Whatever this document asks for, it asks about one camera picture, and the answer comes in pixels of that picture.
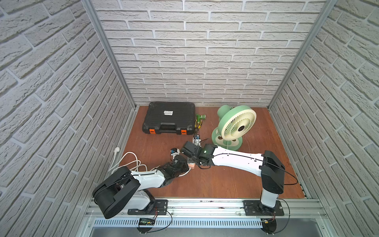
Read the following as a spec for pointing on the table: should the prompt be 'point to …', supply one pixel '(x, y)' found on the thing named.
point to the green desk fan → (234, 124)
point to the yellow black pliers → (196, 128)
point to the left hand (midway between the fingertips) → (185, 159)
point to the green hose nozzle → (203, 117)
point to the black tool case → (170, 117)
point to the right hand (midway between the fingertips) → (192, 155)
